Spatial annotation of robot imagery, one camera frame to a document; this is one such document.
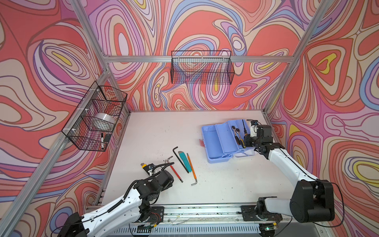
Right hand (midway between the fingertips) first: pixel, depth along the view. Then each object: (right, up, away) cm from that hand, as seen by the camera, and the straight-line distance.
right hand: (247, 140), depth 88 cm
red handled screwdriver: (-44, -20, -2) cm, 48 cm away
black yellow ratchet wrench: (-4, 0, -1) cm, 4 cm away
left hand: (-49, -23, -6) cm, 54 cm away
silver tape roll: (-78, +13, -15) cm, 80 cm away
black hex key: (-42, -13, +4) cm, 44 cm away
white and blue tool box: (-14, -1, +5) cm, 15 cm away
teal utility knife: (-38, -14, +4) cm, 41 cm away
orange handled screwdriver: (-34, -17, +2) cm, 38 cm away
